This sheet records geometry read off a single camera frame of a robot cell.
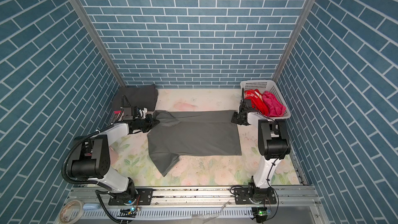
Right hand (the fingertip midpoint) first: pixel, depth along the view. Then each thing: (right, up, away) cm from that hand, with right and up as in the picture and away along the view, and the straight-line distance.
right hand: (234, 117), depth 101 cm
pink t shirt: (+26, +6, -3) cm, 27 cm away
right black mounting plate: (-1, -35, -28) cm, 45 cm away
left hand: (-47, -1, -9) cm, 48 cm away
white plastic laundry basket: (+25, +23, +14) cm, 36 cm away
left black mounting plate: (-49, -36, -27) cm, 66 cm away
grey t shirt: (-27, -10, -5) cm, 29 cm away
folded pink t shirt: (-78, +4, +1) cm, 78 cm away
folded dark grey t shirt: (-66, +14, +13) cm, 69 cm away
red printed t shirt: (+14, +10, -6) cm, 18 cm away
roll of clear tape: (-81, -41, -30) cm, 96 cm away
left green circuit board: (-56, -42, -30) cm, 76 cm away
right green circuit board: (+6, -41, -31) cm, 52 cm away
